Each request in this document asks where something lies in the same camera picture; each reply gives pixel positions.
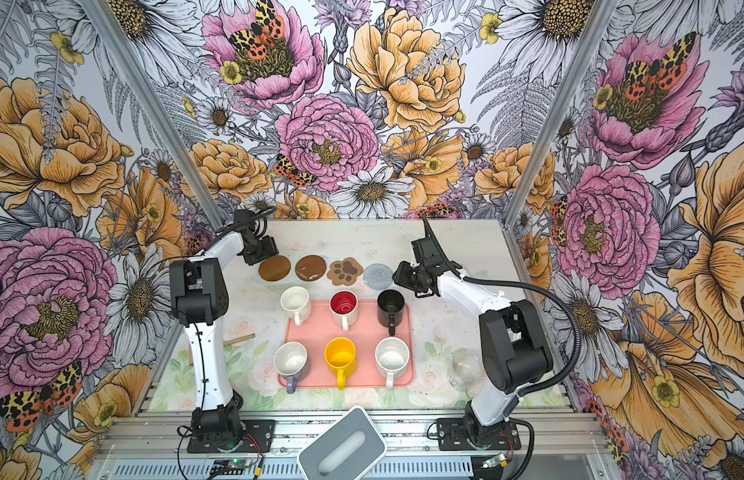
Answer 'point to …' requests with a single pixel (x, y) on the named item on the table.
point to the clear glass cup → (466, 371)
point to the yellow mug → (340, 355)
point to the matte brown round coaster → (274, 268)
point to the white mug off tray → (296, 303)
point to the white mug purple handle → (290, 361)
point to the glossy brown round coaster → (309, 268)
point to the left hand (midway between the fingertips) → (270, 259)
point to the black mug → (390, 309)
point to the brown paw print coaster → (344, 272)
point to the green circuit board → (230, 466)
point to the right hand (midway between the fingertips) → (398, 285)
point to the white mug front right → (392, 357)
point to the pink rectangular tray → (366, 333)
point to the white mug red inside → (344, 306)
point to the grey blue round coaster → (377, 276)
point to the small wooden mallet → (244, 337)
